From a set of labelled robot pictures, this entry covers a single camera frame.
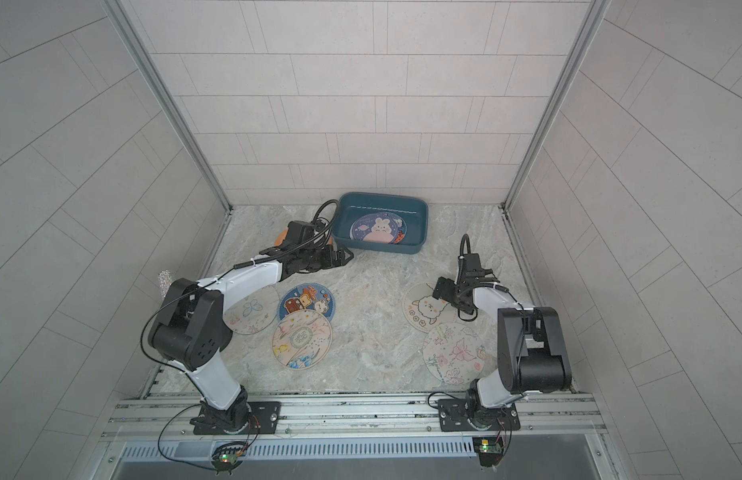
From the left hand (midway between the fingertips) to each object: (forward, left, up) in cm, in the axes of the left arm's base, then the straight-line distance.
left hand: (349, 255), depth 91 cm
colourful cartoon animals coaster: (+16, -17, -8) cm, 25 cm away
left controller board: (-50, +24, -8) cm, 56 cm away
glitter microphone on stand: (-17, +42, +11) cm, 47 cm away
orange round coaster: (+13, +26, -9) cm, 30 cm away
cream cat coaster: (-14, -23, -9) cm, 28 cm away
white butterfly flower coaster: (-27, -30, -9) cm, 41 cm away
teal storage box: (+29, +2, -7) cm, 30 cm away
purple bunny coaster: (+18, -9, -8) cm, 21 cm away
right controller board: (-48, -36, -10) cm, 60 cm away
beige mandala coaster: (-23, +12, -9) cm, 27 cm away
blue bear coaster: (-9, +12, -10) cm, 18 cm away
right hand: (-8, -30, -10) cm, 32 cm away
